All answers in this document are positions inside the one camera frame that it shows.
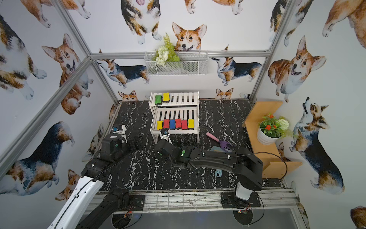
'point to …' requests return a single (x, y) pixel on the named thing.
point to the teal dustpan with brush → (218, 172)
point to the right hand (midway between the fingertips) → (162, 141)
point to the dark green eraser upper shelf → (158, 99)
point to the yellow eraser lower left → (159, 125)
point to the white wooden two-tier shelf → (177, 111)
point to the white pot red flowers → (271, 129)
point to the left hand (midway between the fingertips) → (135, 135)
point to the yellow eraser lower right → (190, 124)
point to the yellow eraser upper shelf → (166, 97)
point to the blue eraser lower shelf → (172, 124)
